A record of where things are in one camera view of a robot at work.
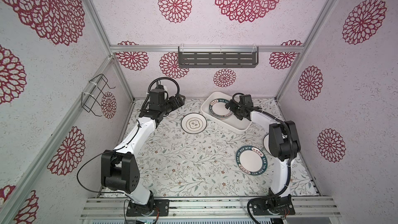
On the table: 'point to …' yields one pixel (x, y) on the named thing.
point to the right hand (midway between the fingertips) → (229, 105)
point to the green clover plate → (194, 123)
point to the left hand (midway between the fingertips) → (180, 100)
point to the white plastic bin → (232, 122)
